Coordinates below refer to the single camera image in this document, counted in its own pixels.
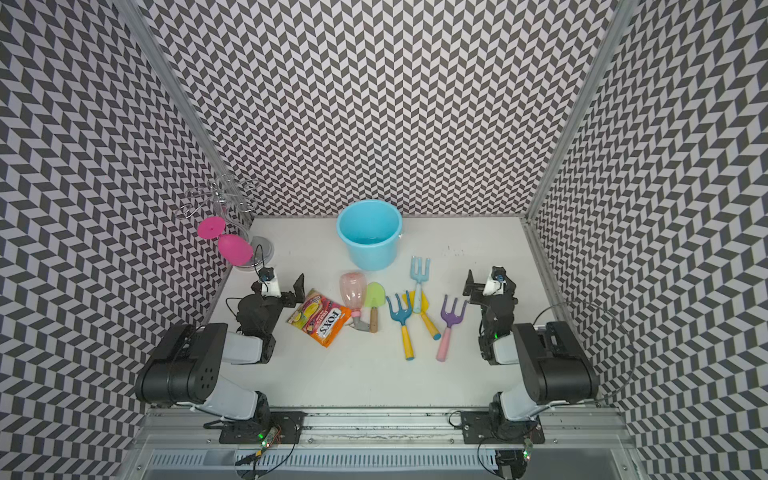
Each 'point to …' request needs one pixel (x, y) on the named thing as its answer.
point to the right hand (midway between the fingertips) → (484, 275)
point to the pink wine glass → (232, 248)
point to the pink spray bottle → (353, 287)
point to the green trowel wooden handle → (375, 296)
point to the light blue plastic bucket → (371, 229)
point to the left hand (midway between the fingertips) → (288, 275)
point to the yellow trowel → (424, 309)
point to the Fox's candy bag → (320, 317)
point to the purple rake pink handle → (450, 319)
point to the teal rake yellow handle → (401, 315)
